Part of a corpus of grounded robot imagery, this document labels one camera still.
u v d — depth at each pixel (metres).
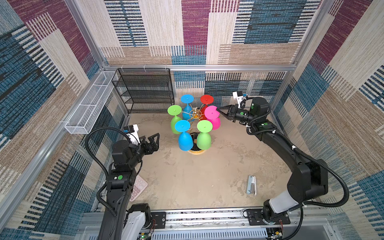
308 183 0.44
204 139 0.78
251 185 0.81
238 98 0.72
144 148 0.62
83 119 0.92
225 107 0.73
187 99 0.85
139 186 0.83
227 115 0.70
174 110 0.80
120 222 0.43
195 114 0.78
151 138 0.63
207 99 0.84
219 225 0.73
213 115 0.74
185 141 0.78
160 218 0.74
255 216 0.73
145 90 1.11
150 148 0.63
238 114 0.69
